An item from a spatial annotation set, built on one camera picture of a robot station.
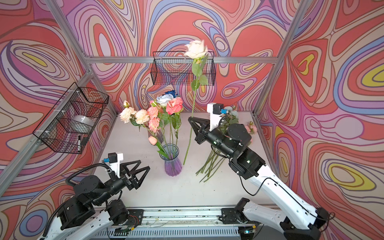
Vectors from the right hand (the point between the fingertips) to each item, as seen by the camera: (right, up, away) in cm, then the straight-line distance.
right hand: (189, 123), depth 56 cm
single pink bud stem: (-17, -8, +13) cm, 23 cm away
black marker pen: (-55, -10, +16) cm, 58 cm away
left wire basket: (-56, +1, +13) cm, 58 cm away
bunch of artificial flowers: (+16, -22, +37) cm, 46 cm away
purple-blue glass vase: (-11, -24, +31) cm, 41 cm away
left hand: (-18, -17, +4) cm, 25 cm away
